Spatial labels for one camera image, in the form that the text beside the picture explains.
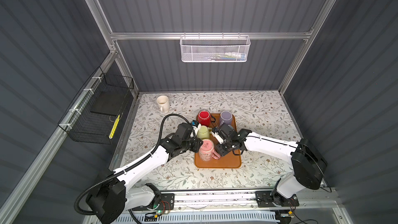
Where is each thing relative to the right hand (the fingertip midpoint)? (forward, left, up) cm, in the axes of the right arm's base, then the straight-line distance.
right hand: (220, 149), depth 86 cm
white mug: (+30, +37, +5) cm, 48 cm away
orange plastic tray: (-4, -7, -6) cm, 10 cm away
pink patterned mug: (-4, +8, +6) cm, 11 cm away
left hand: (+1, +10, +7) cm, 13 cm away
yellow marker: (0, +49, +24) cm, 55 cm away
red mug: (+18, +9, +5) cm, 21 cm away
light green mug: (+8, +10, +5) cm, 13 cm away
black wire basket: (+6, +61, +25) cm, 66 cm away
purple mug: (+20, -5, +3) cm, 21 cm away
